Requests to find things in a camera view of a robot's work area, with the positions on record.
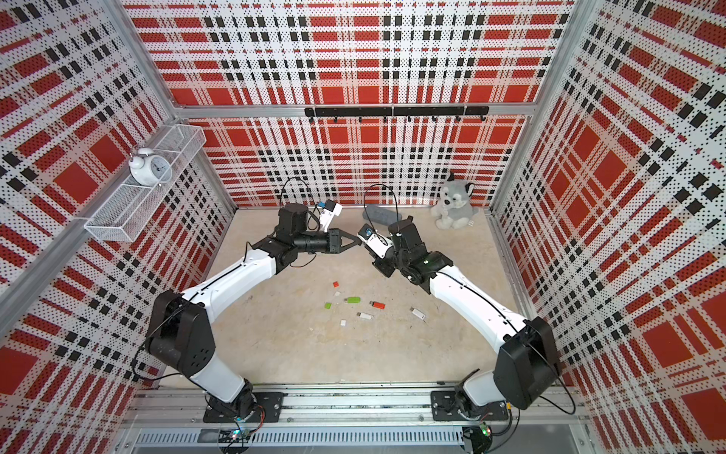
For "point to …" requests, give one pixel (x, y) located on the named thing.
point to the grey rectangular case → (381, 215)
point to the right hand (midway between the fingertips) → (380, 248)
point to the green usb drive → (353, 300)
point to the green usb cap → (328, 305)
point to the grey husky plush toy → (455, 207)
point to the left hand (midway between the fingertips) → (363, 241)
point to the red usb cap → (336, 284)
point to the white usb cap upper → (337, 293)
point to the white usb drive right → (417, 313)
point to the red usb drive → (377, 305)
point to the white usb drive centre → (364, 316)
